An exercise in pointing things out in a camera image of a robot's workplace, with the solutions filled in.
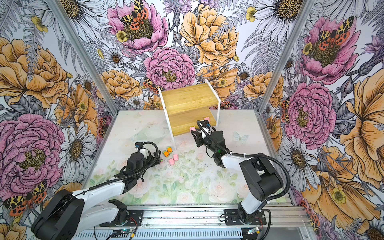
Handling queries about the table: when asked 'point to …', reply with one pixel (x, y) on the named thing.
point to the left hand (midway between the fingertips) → (153, 156)
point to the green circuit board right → (253, 230)
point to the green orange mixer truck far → (169, 149)
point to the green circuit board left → (126, 230)
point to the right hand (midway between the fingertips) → (193, 134)
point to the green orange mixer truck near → (166, 153)
